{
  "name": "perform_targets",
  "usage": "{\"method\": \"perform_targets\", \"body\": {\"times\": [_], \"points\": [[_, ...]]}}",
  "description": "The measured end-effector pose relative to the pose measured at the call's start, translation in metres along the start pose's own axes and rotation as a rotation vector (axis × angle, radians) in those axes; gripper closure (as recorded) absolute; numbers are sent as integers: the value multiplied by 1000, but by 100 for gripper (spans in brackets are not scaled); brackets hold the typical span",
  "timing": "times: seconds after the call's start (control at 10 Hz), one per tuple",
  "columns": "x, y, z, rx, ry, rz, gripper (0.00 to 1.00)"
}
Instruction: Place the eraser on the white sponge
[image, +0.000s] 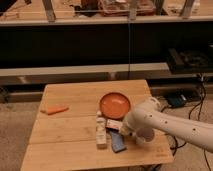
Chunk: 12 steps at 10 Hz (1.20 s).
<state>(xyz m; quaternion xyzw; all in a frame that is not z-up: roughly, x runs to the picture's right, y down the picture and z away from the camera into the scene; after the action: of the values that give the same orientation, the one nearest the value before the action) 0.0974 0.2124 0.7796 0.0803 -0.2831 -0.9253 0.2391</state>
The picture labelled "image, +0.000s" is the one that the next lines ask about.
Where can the black power adapter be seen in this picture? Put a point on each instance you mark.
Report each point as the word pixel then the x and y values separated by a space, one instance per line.
pixel 176 100

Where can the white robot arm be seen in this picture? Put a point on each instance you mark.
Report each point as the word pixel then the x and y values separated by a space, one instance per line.
pixel 145 117

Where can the black device on shelf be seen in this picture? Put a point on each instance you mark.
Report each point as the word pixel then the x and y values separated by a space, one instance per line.
pixel 189 62

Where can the orange plate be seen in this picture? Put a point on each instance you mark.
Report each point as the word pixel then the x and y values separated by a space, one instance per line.
pixel 114 105

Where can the orange carrot toy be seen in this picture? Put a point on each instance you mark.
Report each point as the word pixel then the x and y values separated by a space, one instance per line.
pixel 54 110

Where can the long wooden shelf bench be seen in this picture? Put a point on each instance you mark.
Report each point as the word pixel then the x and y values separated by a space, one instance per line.
pixel 47 75

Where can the white red eraser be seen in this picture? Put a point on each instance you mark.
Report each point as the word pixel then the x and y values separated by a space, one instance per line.
pixel 113 124

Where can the wooden table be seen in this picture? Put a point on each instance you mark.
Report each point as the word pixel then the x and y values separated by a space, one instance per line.
pixel 66 141

